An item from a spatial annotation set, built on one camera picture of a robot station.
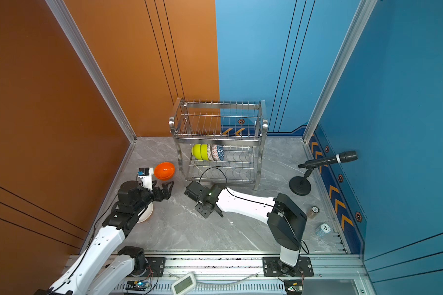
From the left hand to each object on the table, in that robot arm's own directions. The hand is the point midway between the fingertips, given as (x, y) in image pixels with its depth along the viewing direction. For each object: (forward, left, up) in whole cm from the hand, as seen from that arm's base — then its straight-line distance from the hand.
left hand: (165, 179), depth 81 cm
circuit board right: (-37, -54, -17) cm, 67 cm away
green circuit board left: (-37, +8, -18) cm, 42 cm away
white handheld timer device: (-37, -12, -14) cm, 41 cm away
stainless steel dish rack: (+24, -23, 0) cm, 34 cm away
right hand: (-8, -18, -9) cm, 22 cm away
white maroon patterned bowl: (+21, -19, -6) cm, 29 cm away
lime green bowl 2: (+21, -14, -6) cm, 26 cm away
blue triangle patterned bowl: (+28, -23, -13) cm, 38 cm away
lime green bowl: (+21, -10, -5) cm, 24 cm away
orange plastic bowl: (+14, +8, -14) cm, 22 cm away
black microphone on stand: (+7, -66, -15) cm, 68 cm away
